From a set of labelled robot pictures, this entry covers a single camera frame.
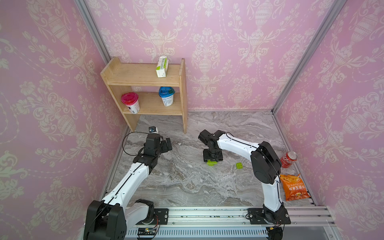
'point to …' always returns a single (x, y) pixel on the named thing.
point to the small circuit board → (146, 231)
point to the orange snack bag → (294, 187)
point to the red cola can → (288, 159)
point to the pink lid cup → (131, 100)
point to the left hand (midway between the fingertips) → (163, 141)
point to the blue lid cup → (167, 93)
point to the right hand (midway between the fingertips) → (210, 160)
